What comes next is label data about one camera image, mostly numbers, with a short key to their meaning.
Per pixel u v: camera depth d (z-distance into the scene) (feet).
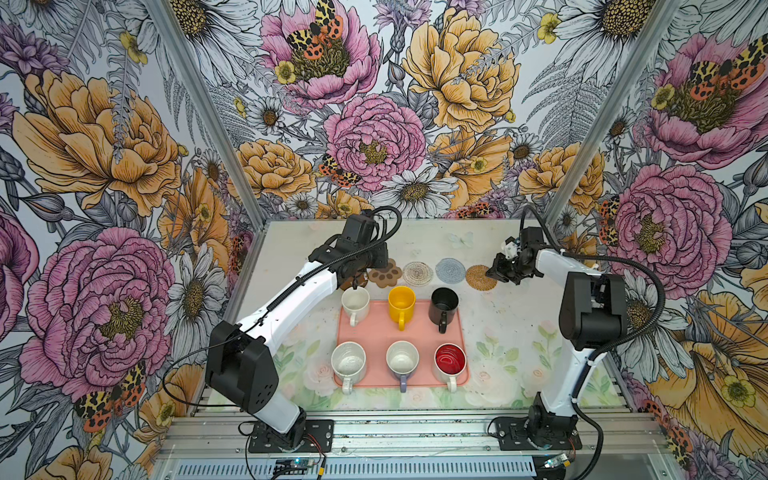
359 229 2.02
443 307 3.09
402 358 2.81
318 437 2.43
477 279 3.45
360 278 2.38
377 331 3.09
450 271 3.49
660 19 2.38
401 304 3.20
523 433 2.42
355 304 3.08
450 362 2.79
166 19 2.35
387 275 3.45
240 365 1.40
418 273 3.45
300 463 2.34
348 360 2.79
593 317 1.77
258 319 1.50
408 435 2.50
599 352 1.77
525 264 2.61
